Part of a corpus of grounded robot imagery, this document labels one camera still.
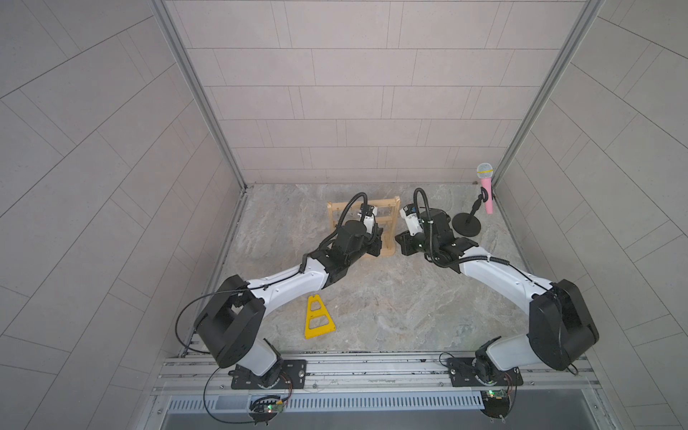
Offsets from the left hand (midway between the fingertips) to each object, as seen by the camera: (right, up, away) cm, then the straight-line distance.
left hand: (386, 228), depth 82 cm
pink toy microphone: (+33, +18, +4) cm, 37 cm away
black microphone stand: (+34, 0, +20) cm, 40 cm away
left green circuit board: (-32, -42, -17) cm, 56 cm away
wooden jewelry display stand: (+1, +1, +3) cm, 4 cm away
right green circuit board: (+27, -44, -13) cm, 53 cm away
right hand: (+3, -3, +4) cm, 6 cm away
